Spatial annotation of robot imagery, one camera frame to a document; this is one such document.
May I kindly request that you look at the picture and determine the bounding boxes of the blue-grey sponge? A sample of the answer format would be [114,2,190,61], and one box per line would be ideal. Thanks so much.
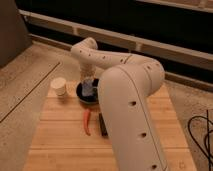
[82,79,93,96]

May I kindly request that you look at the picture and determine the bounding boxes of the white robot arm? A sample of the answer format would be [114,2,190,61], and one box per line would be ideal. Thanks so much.
[71,37,170,171]

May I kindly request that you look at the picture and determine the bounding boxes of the dark ceramic bowl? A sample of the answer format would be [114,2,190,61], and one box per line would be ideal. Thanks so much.
[76,78,99,104]

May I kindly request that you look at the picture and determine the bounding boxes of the white paper cup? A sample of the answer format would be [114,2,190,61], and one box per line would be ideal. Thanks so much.
[50,77,67,96]

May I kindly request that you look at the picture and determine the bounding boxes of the black rectangular bar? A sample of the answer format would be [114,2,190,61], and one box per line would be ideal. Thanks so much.
[99,113,108,137]

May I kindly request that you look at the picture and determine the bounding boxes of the wooden cutting board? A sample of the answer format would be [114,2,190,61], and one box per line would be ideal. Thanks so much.
[23,81,197,171]

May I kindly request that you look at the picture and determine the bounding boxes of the black cables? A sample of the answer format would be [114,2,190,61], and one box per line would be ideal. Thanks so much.
[187,109,213,164]

